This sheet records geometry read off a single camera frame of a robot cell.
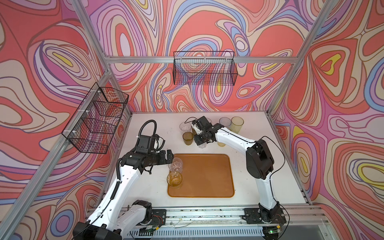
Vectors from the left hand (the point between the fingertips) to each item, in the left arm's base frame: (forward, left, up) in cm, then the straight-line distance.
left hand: (167, 155), depth 77 cm
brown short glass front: (+19, -10, -11) cm, 24 cm away
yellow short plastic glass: (-7, -2, -16) cm, 17 cm away
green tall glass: (+26, -42, -4) cm, 49 cm away
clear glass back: (+30, -8, -14) cm, 34 cm away
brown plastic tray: (-5, -20, -16) cm, 26 cm away
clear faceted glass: (+2, -3, -15) cm, 16 cm away
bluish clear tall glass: (+27, -35, -4) cm, 44 cm away
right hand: (+15, -17, -10) cm, 25 cm away
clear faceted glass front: (+8, -19, -2) cm, 21 cm away
